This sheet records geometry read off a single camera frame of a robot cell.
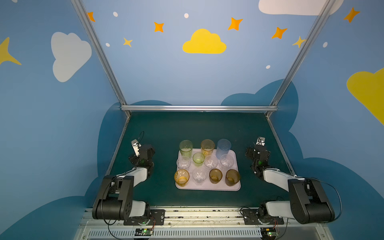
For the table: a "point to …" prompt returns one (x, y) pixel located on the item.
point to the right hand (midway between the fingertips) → (260, 146)
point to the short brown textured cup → (215, 176)
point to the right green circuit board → (272, 234)
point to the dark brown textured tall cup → (232, 177)
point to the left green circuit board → (143, 232)
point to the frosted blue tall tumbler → (223, 146)
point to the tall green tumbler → (186, 148)
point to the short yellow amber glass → (181, 176)
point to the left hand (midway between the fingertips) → (143, 147)
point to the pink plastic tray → (207, 185)
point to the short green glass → (198, 159)
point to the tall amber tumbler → (207, 146)
